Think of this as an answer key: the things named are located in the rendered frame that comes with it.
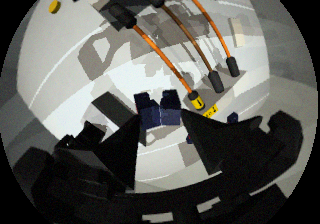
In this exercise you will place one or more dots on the tan flat block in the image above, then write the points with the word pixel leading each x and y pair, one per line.
pixel 237 32

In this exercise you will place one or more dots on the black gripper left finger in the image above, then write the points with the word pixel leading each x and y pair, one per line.
pixel 117 155

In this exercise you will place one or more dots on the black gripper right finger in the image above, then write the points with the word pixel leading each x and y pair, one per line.
pixel 214 139

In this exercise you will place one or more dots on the yellow flat disc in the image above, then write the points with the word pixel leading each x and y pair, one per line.
pixel 54 6

